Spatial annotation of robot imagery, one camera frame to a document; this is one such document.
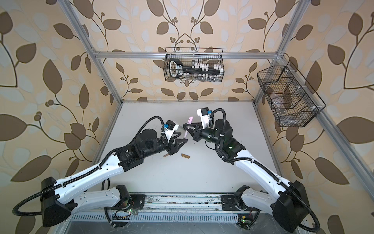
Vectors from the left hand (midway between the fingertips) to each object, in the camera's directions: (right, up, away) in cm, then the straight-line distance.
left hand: (181, 135), depth 67 cm
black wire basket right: (+57, +17, +6) cm, 59 cm away
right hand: (+1, +4, +1) cm, 4 cm away
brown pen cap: (0, -16, +23) cm, 29 cm away
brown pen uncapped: (-12, -16, +24) cm, 31 cm away
